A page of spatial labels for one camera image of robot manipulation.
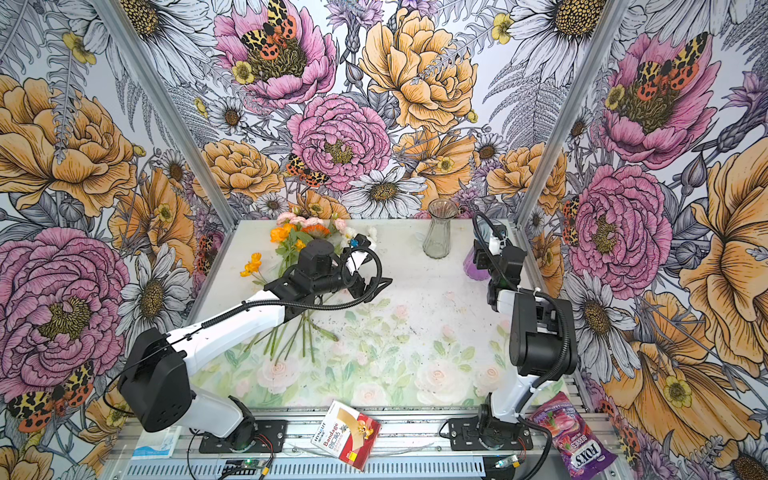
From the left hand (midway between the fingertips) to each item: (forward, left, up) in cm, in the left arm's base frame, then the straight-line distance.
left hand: (378, 275), depth 79 cm
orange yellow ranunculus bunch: (+30, +32, -15) cm, 47 cm away
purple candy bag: (-37, -46, -18) cm, 62 cm away
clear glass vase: (+25, -20, -14) cm, 35 cm away
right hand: (+16, -33, -7) cm, 38 cm away
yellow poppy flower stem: (+15, +42, -17) cm, 48 cm away
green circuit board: (-38, +32, -23) cm, 55 cm away
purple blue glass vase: (+15, -31, -17) cm, 38 cm away
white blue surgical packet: (-34, +53, -22) cm, 67 cm away
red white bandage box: (-33, +7, -18) cm, 38 cm away
